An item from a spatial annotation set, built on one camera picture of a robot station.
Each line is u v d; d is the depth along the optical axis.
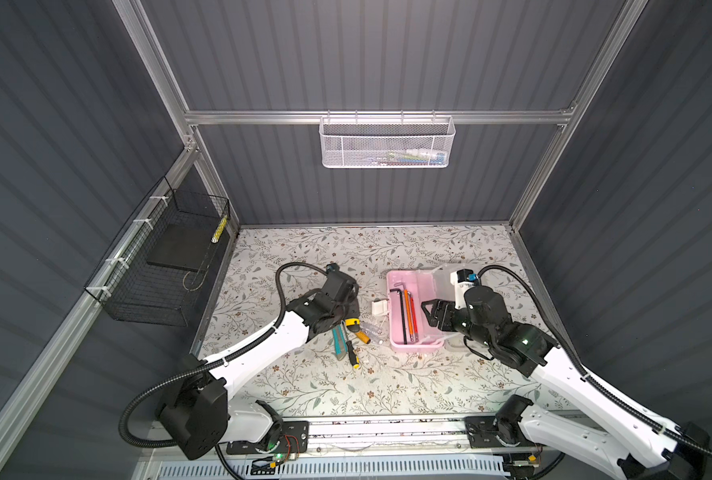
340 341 0.89
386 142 1.23
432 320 0.67
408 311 0.96
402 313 0.94
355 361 0.84
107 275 0.61
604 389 0.44
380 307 0.91
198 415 0.41
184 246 0.77
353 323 0.79
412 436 0.75
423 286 0.99
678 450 0.39
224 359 0.44
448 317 0.65
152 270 0.72
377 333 0.91
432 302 0.68
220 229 0.82
